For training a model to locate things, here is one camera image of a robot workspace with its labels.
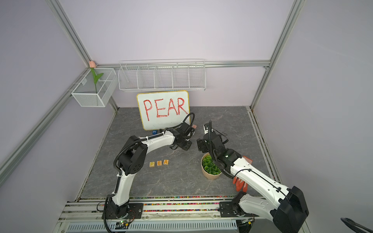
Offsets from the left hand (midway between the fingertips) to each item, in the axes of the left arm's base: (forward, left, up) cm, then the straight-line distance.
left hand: (187, 145), depth 96 cm
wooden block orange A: (-10, +14, 0) cm, 18 cm away
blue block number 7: (+14, +23, -2) cm, 27 cm away
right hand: (-5, -11, +18) cm, 22 cm away
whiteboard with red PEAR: (+22, +17, +13) cm, 31 cm away
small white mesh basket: (+16, +54, +34) cm, 66 cm away
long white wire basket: (+38, +14, +30) cm, 51 cm away
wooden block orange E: (-11, +18, -1) cm, 21 cm away
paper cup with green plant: (-22, -11, +10) cm, 27 cm away
